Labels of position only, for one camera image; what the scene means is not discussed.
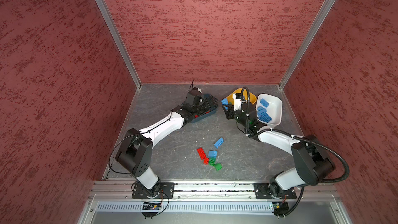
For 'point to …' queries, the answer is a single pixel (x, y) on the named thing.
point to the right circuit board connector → (280, 208)
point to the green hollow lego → (212, 161)
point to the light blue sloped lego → (212, 153)
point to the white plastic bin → (269, 108)
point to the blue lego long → (224, 101)
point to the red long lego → (201, 153)
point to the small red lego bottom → (206, 160)
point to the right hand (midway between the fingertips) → (222, 107)
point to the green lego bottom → (218, 166)
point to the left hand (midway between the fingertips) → (213, 106)
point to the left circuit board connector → (147, 206)
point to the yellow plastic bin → (252, 98)
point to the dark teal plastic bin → (209, 106)
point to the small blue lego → (264, 102)
